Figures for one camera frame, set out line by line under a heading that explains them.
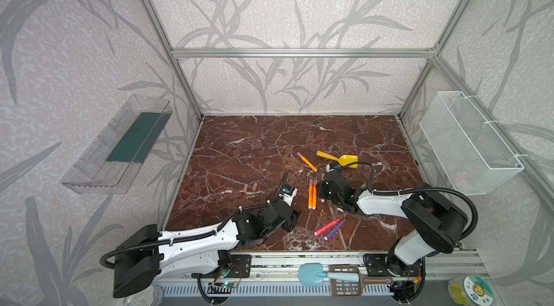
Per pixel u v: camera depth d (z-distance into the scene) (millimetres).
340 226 824
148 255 408
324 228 823
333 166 838
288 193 685
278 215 575
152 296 642
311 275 713
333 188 698
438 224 444
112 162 631
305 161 1016
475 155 628
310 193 894
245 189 917
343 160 1018
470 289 630
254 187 934
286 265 752
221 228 520
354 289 701
